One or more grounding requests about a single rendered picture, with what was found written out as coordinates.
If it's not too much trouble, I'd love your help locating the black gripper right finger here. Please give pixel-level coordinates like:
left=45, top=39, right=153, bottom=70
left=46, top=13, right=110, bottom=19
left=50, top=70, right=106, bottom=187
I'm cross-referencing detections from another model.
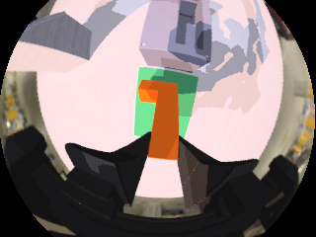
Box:
left=177, top=135, right=260, bottom=210

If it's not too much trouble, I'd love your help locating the orange l-shaped part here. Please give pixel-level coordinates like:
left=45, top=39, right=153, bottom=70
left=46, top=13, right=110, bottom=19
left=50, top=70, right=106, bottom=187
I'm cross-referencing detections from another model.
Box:
left=138, top=79, right=179, bottom=161

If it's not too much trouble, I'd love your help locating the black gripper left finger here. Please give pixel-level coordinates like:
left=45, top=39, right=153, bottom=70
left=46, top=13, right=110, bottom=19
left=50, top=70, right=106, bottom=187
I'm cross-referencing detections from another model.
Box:
left=63, top=131, right=151, bottom=208

